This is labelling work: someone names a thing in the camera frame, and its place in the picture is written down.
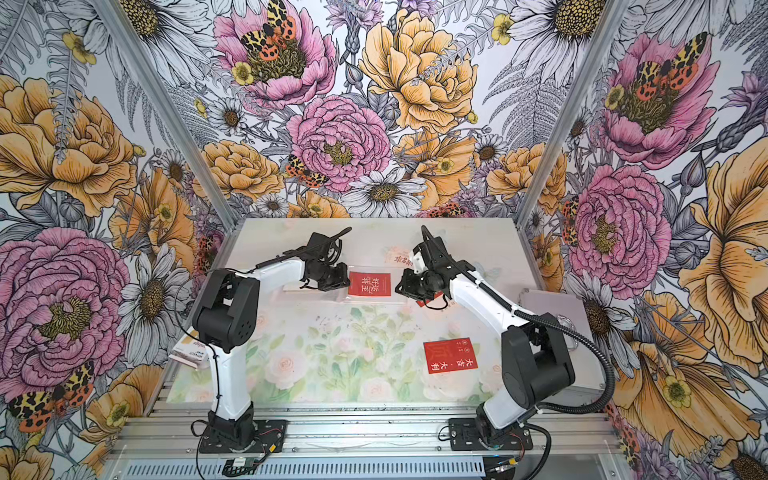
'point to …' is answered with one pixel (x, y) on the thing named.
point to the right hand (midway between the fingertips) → (397, 296)
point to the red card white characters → (369, 283)
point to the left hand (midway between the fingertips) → (349, 289)
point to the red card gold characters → (449, 355)
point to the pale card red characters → (398, 256)
